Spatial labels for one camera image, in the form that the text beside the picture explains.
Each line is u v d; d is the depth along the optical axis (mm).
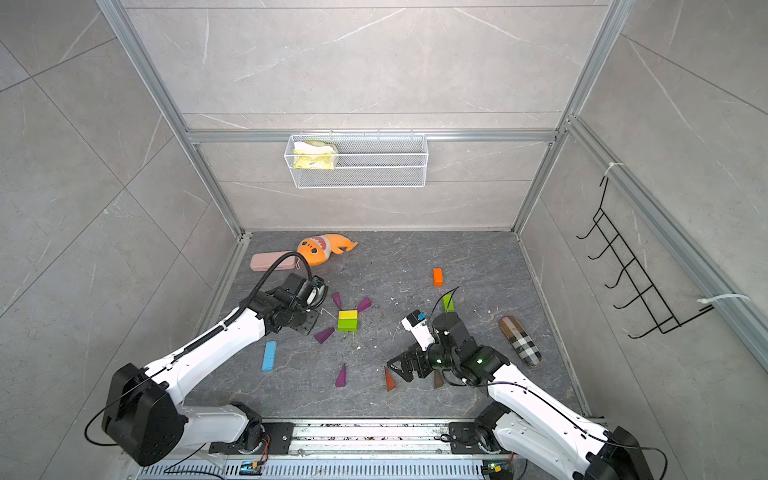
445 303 968
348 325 912
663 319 589
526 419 490
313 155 878
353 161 1013
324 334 912
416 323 686
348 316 961
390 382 817
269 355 860
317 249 1039
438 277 1039
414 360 660
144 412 399
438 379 802
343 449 729
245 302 553
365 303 980
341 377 831
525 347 859
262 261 1082
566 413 451
